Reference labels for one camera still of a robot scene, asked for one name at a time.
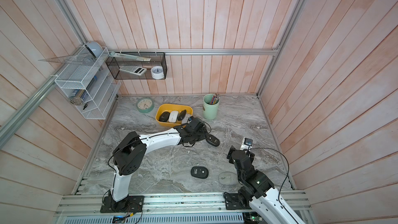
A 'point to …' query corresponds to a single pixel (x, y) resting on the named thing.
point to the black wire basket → (138, 65)
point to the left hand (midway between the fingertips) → (204, 137)
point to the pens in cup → (215, 98)
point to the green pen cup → (210, 111)
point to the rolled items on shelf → (79, 97)
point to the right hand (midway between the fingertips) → (237, 146)
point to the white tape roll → (157, 72)
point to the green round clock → (145, 105)
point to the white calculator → (133, 69)
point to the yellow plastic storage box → (167, 107)
